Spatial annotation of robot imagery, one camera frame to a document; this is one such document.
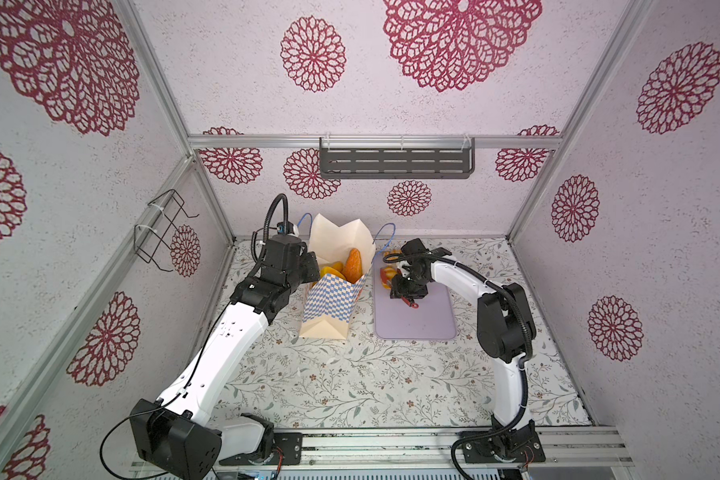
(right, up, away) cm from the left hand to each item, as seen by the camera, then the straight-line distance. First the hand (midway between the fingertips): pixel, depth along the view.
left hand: (308, 263), depth 77 cm
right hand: (+26, -9, +20) cm, 34 cm away
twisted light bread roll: (+22, +3, +5) cm, 23 cm away
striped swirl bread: (+6, -2, +15) cm, 16 cm away
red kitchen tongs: (+22, -3, +32) cm, 39 cm away
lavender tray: (+38, -18, +20) cm, 46 cm away
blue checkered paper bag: (+5, -11, +4) cm, 13 cm away
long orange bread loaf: (+11, -1, +15) cm, 19 cm away
